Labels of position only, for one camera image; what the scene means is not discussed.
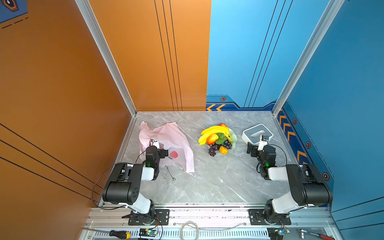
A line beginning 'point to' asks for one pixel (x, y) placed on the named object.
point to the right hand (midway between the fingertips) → (255, 143)
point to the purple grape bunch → (214, 147)
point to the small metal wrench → (174, 179)
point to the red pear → (223, 124)
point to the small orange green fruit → (223, 150)
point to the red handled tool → (319, 234)
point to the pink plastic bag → (170, 137)
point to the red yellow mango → (211, 138)
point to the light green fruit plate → (233, 138)
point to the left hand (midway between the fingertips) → (157, 143)
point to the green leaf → (221, 139)
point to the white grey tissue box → (252, 134)
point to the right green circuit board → (277, 233)
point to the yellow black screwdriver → (114, 233)
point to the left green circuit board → (148, 232)
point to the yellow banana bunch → (219, 129)
